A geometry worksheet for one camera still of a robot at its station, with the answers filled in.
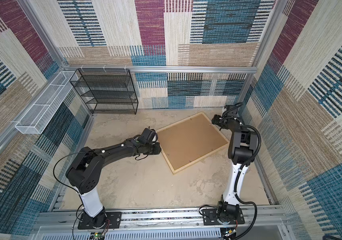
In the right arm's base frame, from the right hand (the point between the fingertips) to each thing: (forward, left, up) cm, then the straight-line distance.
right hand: (216, 121), depth 106 cm
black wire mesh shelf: (+21, +78, +13) cm, 82 cm away
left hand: (-20, +39, +1) cm, 43 cm away
